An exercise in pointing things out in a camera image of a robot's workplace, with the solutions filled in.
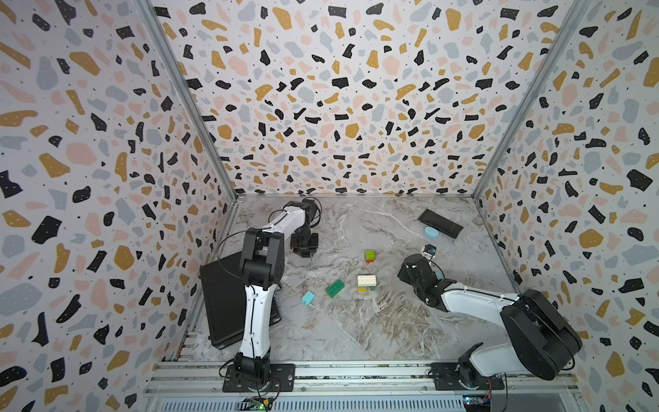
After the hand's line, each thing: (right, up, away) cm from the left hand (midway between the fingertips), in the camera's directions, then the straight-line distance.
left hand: (311, 251), depth 101 cm
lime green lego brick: (+23, -1, -3) cm, 23 cm away
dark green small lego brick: (+23, -12, -9) cm, 28 cm away
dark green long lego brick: (+10, -12, -10) cm, 19 cm away
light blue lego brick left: (+1, -14, -13) cm, 19 cm away
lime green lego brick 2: (+19, -12, -9) cm, 25 cm away
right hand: (+36, -4, -8) cm, 37 cm away
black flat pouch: (+55, +11, +10) cm, 57 cm away
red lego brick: (+23, -3, -2) cm, 23 cm away
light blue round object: (+50, +7, +6) cm, 51 cm away
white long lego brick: (+21, -8, -13) cm, 26 cm away
